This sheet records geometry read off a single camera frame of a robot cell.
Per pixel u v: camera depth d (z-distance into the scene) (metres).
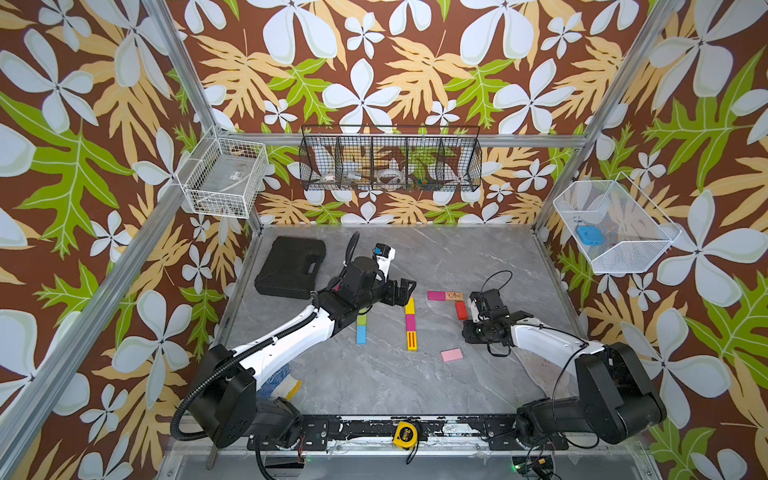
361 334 0.91
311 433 0.74
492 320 0.74
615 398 0.43
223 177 0.85
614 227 0.83
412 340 0.89
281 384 0.82
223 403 0.41
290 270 0.99
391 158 0.97
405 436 0.72
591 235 0.83
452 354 0.87
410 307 0.97
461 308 0.96
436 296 1.01
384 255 0.69
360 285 0.61
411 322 0.95
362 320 0.93
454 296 0.99
